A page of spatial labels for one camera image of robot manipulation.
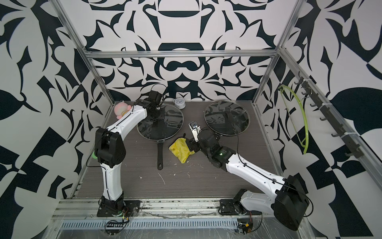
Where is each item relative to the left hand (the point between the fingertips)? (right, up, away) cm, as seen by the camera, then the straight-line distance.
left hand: (159, 112), depth 95 cm
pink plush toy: (-30, +4, +12) cm, 32 cm away
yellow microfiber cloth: (+14, -22, -6) cm, 26 cm away
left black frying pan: (+2, -20, -7) cm, 21 cm away
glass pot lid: (+43, -3, +2) cm, 43 cm away
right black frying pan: (+43, -3, +2) cm, 43 cm away
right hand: (+22, -11, -16) cm, 29 cm away
